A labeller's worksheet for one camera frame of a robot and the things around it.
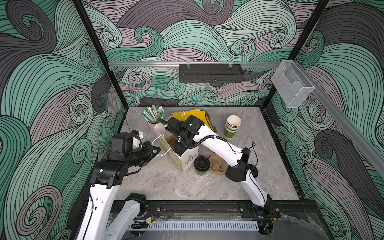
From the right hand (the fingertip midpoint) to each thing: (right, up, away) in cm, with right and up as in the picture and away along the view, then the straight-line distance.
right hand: (182, 151), depth 75 cm
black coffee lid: (+10, -7, +2) cm, 13 cm away
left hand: (-9, +4, -11) cm, 15 cm away
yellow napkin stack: (+10, +21, +33) cm, 40 cm away
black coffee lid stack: (+43, -15, +12) cm, 47 cm away
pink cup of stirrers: (-21, +19, +18) cm, 34 cm away
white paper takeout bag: (+3, -5, 0) cm, 6 cm away
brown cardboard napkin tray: (+17, +18, +35) cm, 43 cm away
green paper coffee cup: (+10, -15, +8) cm, 19 cm away
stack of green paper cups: (+32, +14, +18) cm, 39 cm away
